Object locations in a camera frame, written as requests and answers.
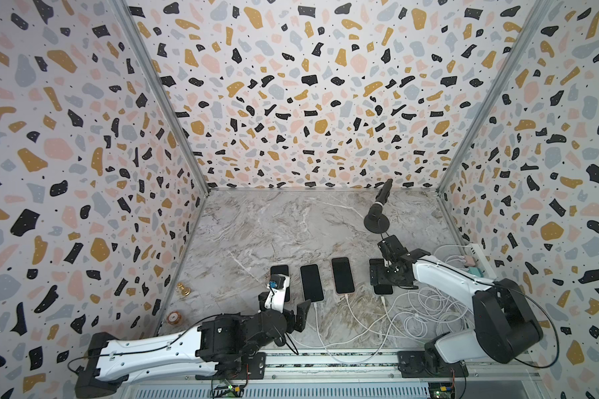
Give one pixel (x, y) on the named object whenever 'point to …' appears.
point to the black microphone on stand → (377, 222)
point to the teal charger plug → (475, 271)
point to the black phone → (383, 289)
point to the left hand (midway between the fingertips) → (302, 301)
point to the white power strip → (481, 260)
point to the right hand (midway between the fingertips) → (383, 278)
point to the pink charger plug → (470, 261)
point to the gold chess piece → (185, 290)
